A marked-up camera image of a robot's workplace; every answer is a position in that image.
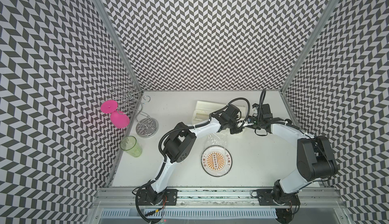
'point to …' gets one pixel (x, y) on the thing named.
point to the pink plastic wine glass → (118, 118)
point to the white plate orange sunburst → (216, 160)
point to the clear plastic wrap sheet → (224, 138)
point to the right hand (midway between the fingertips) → (245, 124)
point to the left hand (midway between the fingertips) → (240, 124)
